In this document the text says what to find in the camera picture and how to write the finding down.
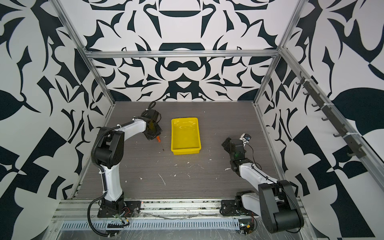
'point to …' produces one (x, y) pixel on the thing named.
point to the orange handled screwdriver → (159, 140)
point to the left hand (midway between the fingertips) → (159, 131)
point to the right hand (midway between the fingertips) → (232, 140)
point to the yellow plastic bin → (185, 136)
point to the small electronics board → (247, 228)
